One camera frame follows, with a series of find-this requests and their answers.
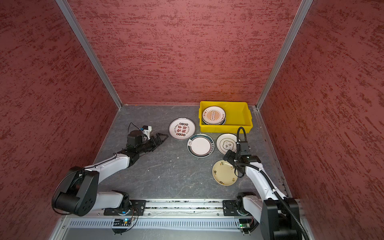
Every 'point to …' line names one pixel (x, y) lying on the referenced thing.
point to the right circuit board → (245, 225)
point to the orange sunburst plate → (214, 115)
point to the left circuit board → (125, 222)
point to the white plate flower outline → (226, 141)
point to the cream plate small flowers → (223, 173)
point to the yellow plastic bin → (238, 114)
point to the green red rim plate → (222, 123)
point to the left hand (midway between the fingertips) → (165, 141)
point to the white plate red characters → (182, 128)
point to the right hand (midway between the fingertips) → (229, 163)
